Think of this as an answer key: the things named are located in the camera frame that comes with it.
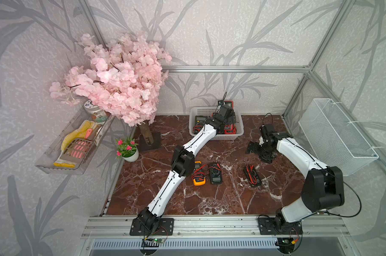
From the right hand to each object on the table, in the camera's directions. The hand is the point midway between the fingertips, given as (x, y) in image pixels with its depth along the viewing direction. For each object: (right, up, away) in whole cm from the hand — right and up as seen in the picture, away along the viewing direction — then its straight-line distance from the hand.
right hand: (252, 153), depth 89 cm
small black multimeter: (-20, -11, -1) cm, 23 cm away
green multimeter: (-30, +18, +16) cm, 39 cm away
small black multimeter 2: (0, -12, -2) cm, 12 cm away
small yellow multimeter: (-30, -12, -2) cm, 32 cm away
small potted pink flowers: (-70, +3, -2) cm, 70 cm away
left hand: (-11, +23, +11) cm, 28 cm away
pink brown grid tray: (-76, +6, -28) cm, 82 cm away
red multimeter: (-11, +14, +10) cm, 20 cm away
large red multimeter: (-11, +29, +8) cm, 32 cm away
